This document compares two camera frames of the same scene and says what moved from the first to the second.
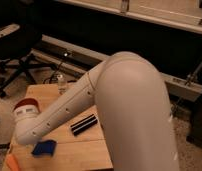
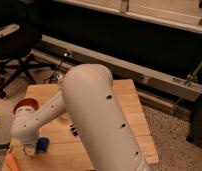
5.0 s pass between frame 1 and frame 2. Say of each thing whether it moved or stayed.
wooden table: stayed
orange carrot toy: stayed
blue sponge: moved
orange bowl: stayed
